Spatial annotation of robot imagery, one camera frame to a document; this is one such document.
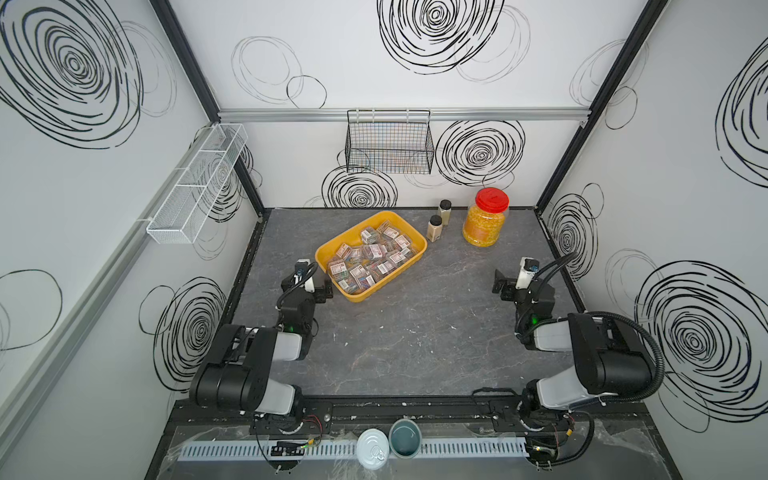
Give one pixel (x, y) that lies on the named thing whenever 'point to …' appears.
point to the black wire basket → (389, 141)
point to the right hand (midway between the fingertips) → (515, 272)
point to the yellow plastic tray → (363, 255)
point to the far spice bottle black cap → (445, 208)
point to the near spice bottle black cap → (434, 228)
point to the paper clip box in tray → (369, 236)
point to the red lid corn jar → (484, 223)
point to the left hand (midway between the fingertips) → (309, 271)
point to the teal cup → (405, 439)
